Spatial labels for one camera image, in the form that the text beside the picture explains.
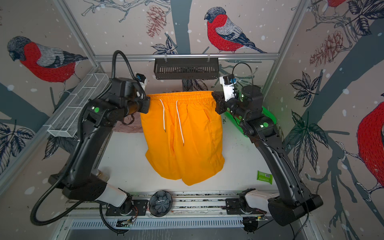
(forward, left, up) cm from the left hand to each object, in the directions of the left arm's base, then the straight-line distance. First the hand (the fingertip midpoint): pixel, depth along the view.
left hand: (144, 97), depth 65 cm
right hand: (-1, -29, +3) cm, 29 cm away
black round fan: (-34, -4, -42) cm, 54 cm away
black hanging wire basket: (+47, -16, -15) cm, 52 cm away
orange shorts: (-9, -17, -17) cm, 25 cm away
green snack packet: (-21, -62, -42) cm, 78 cm away
